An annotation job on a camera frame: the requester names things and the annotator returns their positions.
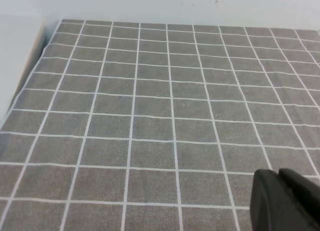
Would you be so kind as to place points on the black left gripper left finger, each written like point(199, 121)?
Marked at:
point(271, 205)

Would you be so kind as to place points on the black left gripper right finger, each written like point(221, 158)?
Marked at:
point(305, 195)

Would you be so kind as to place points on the grey checked tablecloth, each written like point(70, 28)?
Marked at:
point(126, 126)

